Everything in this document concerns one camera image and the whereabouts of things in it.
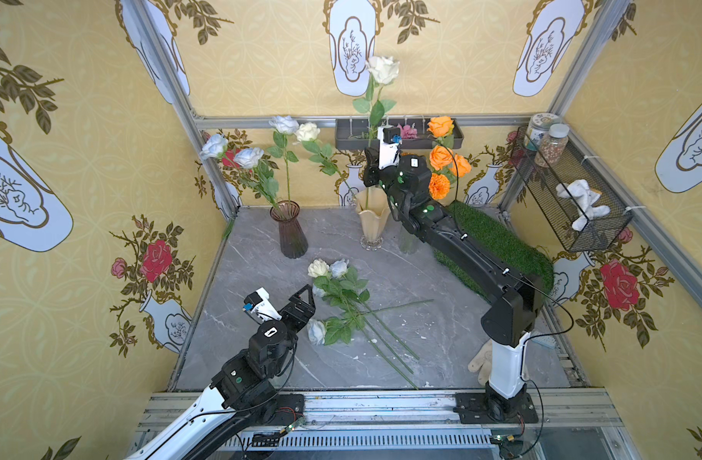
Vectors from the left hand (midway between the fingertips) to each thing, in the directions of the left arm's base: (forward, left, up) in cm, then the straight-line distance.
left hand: (295, 293), depth 75 cm
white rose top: (+16, -11, -15) cm, 25 cm away
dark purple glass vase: (+26, +5, -13) cm, 30 cm away
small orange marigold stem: (+23, -39, +16) cm, 48 cm away
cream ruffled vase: (+27, -22, +4) cm, 35 cm away
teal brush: (-9, -72, -16) cm, 74 cm away
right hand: (+29, -23, +26) cm, 45 cm away
